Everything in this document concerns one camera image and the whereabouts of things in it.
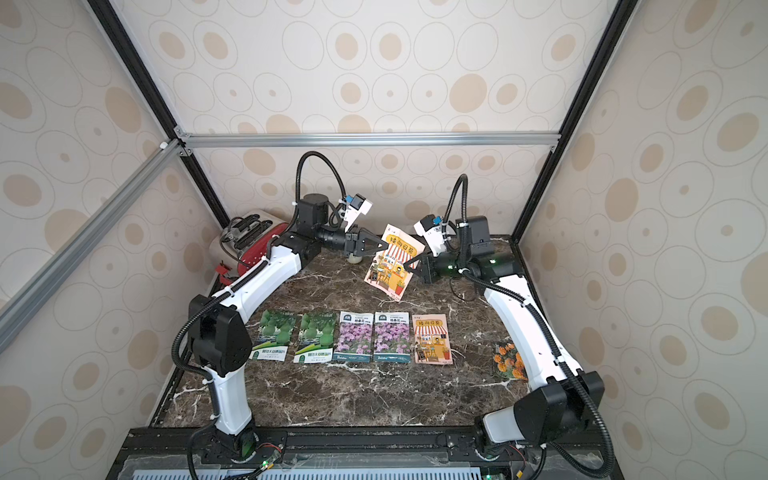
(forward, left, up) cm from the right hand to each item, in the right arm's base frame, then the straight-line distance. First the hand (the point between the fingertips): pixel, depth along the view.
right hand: (420, 263), depth 74 cm
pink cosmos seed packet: (-7, +7, -29) cm, 31 cm away
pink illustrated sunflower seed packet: (-6, -5, -29) cm, 30 cm away
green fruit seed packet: (-7, +43, -26) cm, 51 cm away
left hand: (0, +7, +5) cm, 9 cm away
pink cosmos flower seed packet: (-6, +19, -28) cm, 35 cm away
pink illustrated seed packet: (-1, +8, -3) cm, 9 cm away
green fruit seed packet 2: (-7, +30, -28) cm, 42 cm away
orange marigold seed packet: (-11, -27, -31) cm, 43 cm away
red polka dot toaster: (+17, +55, -10) cm, 59 cm away
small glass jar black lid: (+25, +23, -28) cm, 44 cm away
